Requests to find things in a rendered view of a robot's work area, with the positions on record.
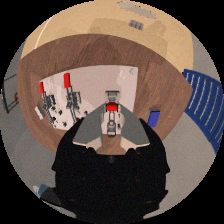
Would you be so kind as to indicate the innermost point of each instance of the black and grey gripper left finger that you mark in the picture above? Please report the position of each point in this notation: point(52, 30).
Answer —
point(86, 132)

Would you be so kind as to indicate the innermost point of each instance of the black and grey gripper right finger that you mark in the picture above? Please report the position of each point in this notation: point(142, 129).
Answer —
point(137, 134)

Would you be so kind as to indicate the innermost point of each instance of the black toggle clamp with red handle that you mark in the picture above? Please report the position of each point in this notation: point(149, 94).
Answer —
point(48, 101)

